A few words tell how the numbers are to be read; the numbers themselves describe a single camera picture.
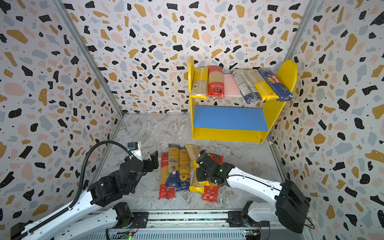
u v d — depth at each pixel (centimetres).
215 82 78
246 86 76
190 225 73
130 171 48
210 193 80
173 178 83
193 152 91
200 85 76
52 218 42
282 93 71
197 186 82
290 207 41
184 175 86
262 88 75
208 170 61
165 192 80
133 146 58
